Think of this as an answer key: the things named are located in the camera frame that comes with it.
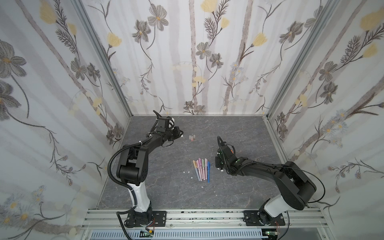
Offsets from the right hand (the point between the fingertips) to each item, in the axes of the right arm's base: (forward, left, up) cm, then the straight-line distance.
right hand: (214, 155), depth 91 cm
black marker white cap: (-10, -4, 0) cm, 11 cm away
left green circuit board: (-41, +35, -8) cm, 54 cm away
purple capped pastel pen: (-5, +8, -6) cm, 11 cm away
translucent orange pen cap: (+17, +13, -8) cm, 23 cm away
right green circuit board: (-39, -26, -3) cm, 47 cm away
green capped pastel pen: (-7, +6, -5) cm, 11 cm away
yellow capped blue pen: (-7, +11, -5) cm, 14 cm away
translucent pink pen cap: (+16, +14, -6) cm, 22 cm away
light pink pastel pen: (-7, +9, -5) cm, 12 cm away
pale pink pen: (-6, +5, -5) cm, 9 cm away
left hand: (+16, +21, +5) cm, 27 cm away
